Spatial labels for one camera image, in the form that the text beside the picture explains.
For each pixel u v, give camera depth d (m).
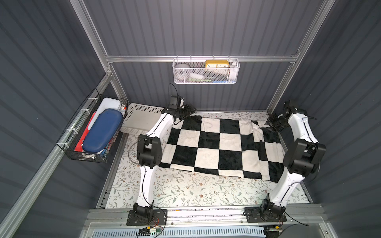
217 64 0.87
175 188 0.83
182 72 0.83
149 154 0.59
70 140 0.61
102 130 0.68
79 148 0.65
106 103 0.77
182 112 0.86
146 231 0.72
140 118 1.15
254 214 0.74
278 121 0.78
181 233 0.77
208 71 0.91
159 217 0.73
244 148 0.99
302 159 0.53
